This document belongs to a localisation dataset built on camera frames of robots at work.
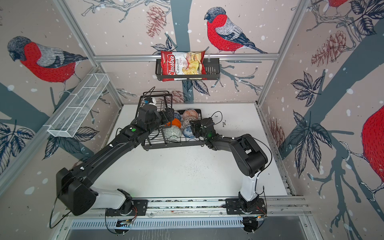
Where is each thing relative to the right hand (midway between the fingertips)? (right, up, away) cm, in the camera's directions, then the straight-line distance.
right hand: (186, 124), depth 92 cm
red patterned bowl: (+2, +8, +16) cm, 18 cm away
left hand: (-9, +8, -16) cm, 20 cm away
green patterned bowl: (-10, -7, +8) cm, 15 cm away
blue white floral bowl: (0, -6, +8) cm, 10 cm away
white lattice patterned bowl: (0, +1, +12) cm, 12 cm away
